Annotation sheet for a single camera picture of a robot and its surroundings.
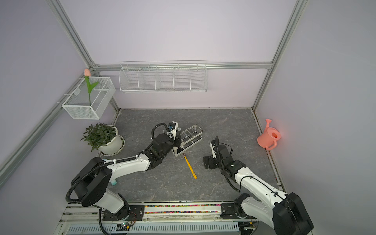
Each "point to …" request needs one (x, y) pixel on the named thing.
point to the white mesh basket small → (77, 104)
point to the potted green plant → (104, 137)
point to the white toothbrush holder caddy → (188, 137)
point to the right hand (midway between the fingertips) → (210, 156)
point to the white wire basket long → (163, 76)
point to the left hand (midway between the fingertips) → (180, 130)
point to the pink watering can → (268, 139)
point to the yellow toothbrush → (190, 167)
